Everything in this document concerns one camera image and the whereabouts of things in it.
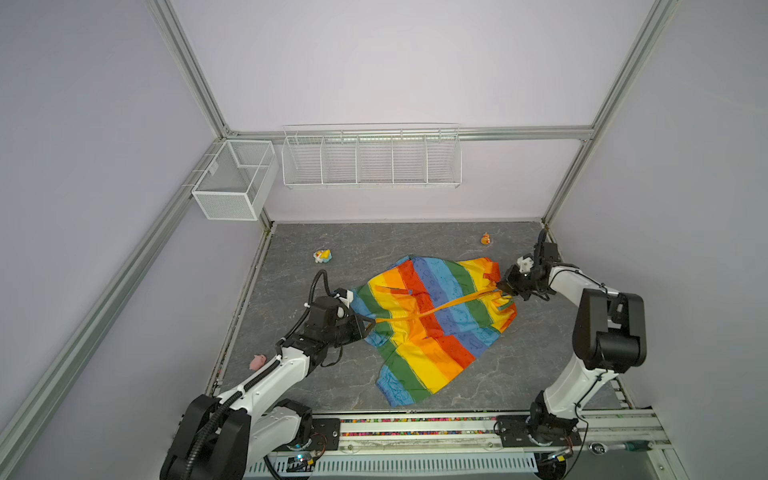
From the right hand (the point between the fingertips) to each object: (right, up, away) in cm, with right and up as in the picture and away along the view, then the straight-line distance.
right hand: (499, 285), depth 96 cm
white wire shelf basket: (-42, +43, +2) cm, 60 cm away
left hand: (-40, -10, -13) cm, 43 cm away
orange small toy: (0, +16, +16) cm, 22 cm away
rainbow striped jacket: (-22, -9, -3) cm, 24 cm away
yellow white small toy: (-60, +9, +9) cm, 62 cm away
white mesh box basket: (-88, +35, +6) cm, 95 cm away
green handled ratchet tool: (+14, -35, -27) cm, 46 cm away
